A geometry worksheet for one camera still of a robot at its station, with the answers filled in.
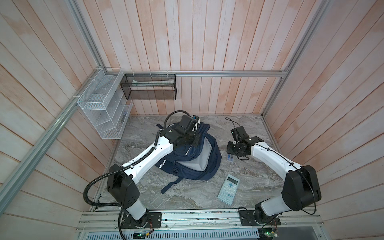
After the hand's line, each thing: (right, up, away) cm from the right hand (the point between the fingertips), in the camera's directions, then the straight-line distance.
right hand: (229, 149), depth 90 cm
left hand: (-20, +6, -11) cm, 24 cm away
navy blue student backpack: (-18, -8, 0) cm, 20 cm away
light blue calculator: (-3, -22, -8) cm, 23 cm away
